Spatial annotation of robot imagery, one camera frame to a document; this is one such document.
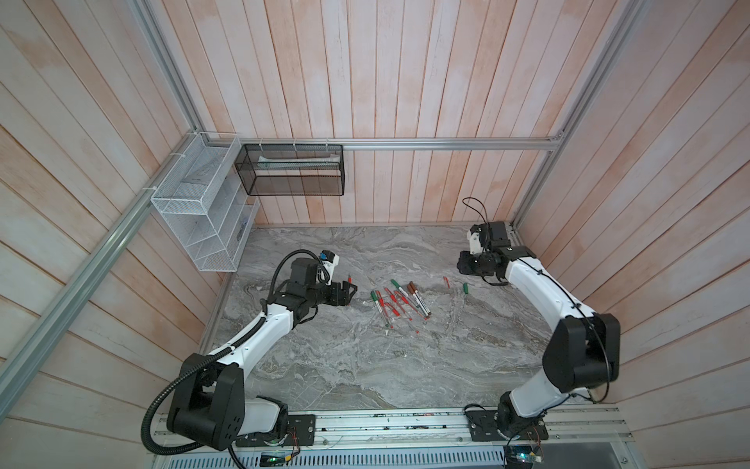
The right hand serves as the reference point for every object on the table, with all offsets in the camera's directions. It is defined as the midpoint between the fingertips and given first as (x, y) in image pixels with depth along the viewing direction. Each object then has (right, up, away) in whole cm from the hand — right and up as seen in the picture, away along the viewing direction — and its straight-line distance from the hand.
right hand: (461, 262), depth 91 cm
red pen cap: (-1, -7, +13) cm, 15 cm away
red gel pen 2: (-21, -16, +5) cm, 27 cm away
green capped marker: (-17, -11, +10) cm, 23 cm away
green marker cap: (+5, -9, +10) cm, 15 cm away
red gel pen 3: (-20, -13, +8) cm, 26 cm away
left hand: (-36, -8, -6) cm, 38 cm away
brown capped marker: (-12, -12, +8) cm, 19 cm away
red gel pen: (-36, -7, +13) cm, 39 cm away
